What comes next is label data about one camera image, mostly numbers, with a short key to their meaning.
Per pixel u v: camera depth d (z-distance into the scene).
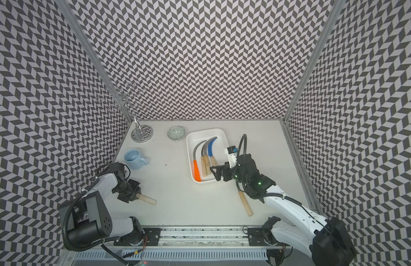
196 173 0.92
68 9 0.71
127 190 0.72
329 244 0.39
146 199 0.84
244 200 0.83
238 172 0.66
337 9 0.67
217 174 0.69
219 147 1.05
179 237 0.75
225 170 0.68
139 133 1.09
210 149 1.02
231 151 0.68
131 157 0.96
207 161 0.96
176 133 1.12
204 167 0.94
